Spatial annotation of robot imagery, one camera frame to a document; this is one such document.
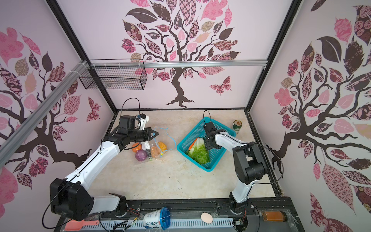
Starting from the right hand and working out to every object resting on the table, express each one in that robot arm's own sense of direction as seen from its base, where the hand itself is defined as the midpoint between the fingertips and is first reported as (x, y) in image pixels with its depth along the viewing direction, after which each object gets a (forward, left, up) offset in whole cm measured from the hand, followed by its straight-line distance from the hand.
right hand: (215, 142), depth 95 cm
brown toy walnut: (-7, +39, +3) cm, 40 cm away
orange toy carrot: (-1, +15, 0) cm, 15 cm away
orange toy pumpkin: (-14, +44, +21) cm, 51 cm away
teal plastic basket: (-7, 0, -5) cm, 8 cm away
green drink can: (+10, -16, +6) cm, 19 cm away
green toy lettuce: (-10, +12, +5) cm, 16 cm away
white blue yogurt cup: (-43, +31, +6) cm, 54 cm away
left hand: (-5, +35, +17) cm, 39 cm away
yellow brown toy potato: (-6, +34, +5) cm, 35 cm away
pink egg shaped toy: (-42, +9, -2) cm, 43 cm away
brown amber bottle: (-42, -24, -1) cm, 49 cm away
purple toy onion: (-9, +48, +1) cm, 49 cm away
